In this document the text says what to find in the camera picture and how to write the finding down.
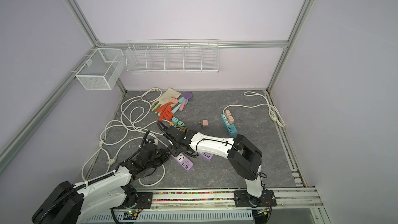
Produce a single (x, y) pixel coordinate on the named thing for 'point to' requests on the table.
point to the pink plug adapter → (203, 123)
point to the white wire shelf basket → (176, 55)
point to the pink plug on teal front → (230, 120)
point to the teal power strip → (230, 128)
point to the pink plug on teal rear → (227, 113)
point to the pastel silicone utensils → (183, 101)
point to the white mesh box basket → (101, 71)
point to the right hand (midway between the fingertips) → (174, 147)
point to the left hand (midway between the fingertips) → (172, 155)
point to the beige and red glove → (163, 106)
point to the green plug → (181, 124)
